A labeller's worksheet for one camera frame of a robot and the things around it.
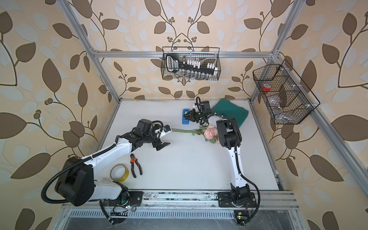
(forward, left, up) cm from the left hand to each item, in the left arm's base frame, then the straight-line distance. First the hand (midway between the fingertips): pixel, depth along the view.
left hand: (163, 133), depth 86 cm
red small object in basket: (+18, -60, +21) cm, 66 cm away
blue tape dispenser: (+17, -12, -11) cm, 24 cm away
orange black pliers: (-12, +20, -13) cm, 26 cm away
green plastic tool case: (+29, -45, -10) cm, 55 cm away
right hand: (+20, -12, -9) cm, 25 cm away
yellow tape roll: (-22, +20, -10) cm, 32 cm away
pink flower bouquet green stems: (+3, -29, -4) cm, 30 cm away
